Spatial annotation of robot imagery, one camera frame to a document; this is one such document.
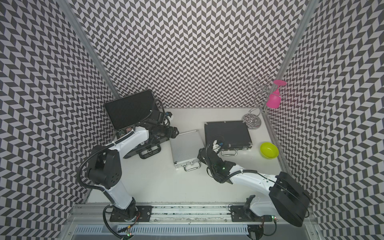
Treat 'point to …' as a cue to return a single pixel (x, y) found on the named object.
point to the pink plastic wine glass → (273, 100)
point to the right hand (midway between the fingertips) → (202, 154)
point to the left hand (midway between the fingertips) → (173, 132)
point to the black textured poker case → (234, 135)
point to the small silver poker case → (186, 148)
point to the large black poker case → (125, 113)
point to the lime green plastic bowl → (269, 150)
